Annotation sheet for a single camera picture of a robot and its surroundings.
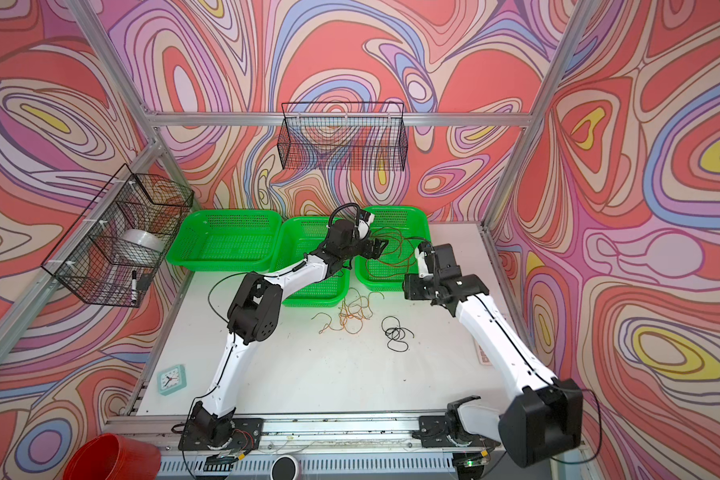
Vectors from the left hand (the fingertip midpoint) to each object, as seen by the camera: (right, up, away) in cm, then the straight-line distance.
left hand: (382, 235), depth 97 cm
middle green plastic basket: (-31, 0, +12) cm, 33 cm away
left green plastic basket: (-53, -1, +17) cm, 56 cm away
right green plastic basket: (+10, +4, +20) cm, 23 cm away
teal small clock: (-59, -41, -17) cm, 74 cm away
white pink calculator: (+28, -36, -12) cm, 47 cm away
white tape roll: (-61, -2, -24) cm, 66 cm away
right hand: (+8, -17, -16) cm, 25 cm away
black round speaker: (-24, -54, -32) cm, 67 cm away
